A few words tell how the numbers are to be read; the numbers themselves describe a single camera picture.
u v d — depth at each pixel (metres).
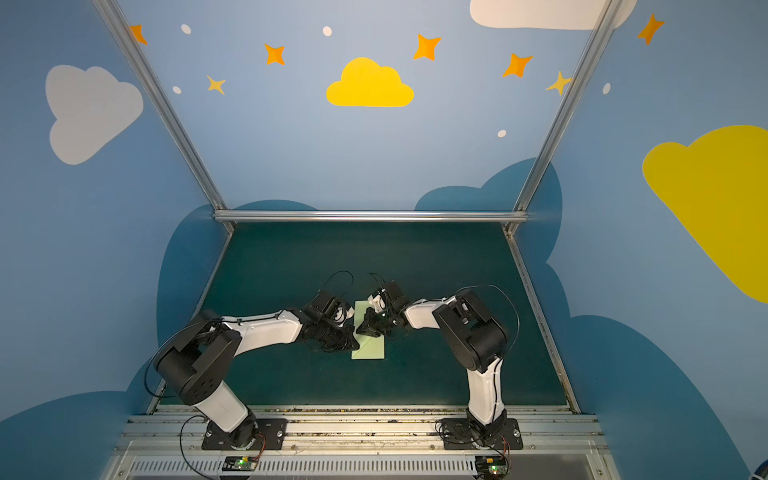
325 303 0.75
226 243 1.22
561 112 0.87
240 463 0.72
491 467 0.71
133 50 0.74
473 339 0.52
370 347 0.90
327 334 0.78
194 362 0.46
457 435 0.75
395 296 0.80
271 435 0.75
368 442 0.75
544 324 1.01
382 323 0.84
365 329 0.85
